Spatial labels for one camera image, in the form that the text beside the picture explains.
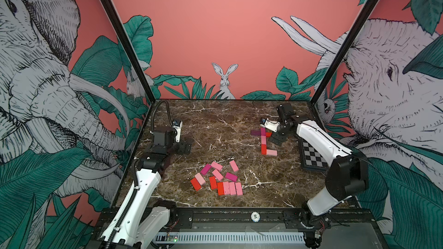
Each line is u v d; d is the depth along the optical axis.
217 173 0.87
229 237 0.70
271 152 0.95
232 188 0.82
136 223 0.42
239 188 0.82
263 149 0.96
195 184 0.84
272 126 0.80
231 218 0.75
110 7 0.77
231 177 0.87
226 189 0.82
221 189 0.82
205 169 0.88
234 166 0.90
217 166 0.90
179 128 0.69
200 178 0.85
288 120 0.64
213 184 0.84
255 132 1.05
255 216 0.75
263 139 0.98
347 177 0.45
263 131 1.03
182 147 0.69
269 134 0.80
